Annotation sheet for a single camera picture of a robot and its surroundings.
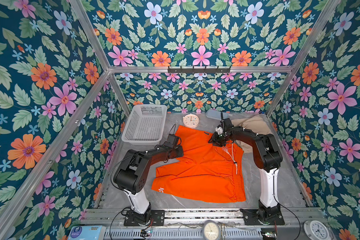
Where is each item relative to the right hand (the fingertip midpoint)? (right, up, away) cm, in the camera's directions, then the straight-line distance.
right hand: (211, 141), depth 102 cm
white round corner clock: (+44, -38, -34) cm, 67 cm away
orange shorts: (-5, -17, -13) cm, 22 cm away
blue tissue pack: (-61, -38, -35) cm, 80 cm away
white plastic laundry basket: (-49, +11, +10) cm, 51 cm away
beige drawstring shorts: (+37, +12, +7) cm, 39 cm away
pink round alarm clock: (-14, +15, +10) cm, 23 cm away
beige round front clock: (-4, -38, -34) cm, 51 cm away
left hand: (-19, -5, -6) cm, 20 cm away
